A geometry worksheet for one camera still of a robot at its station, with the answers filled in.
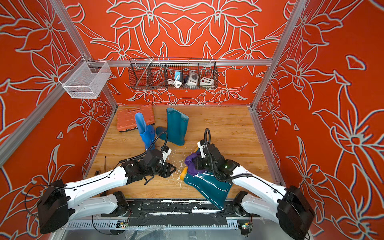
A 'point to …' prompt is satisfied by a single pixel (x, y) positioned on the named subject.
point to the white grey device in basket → (193, 79)
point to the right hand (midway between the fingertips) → (189, 161)
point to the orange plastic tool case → (126, 116)
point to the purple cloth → (191, 169)
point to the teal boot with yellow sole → (177, 125)
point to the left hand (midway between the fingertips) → (174, 167)
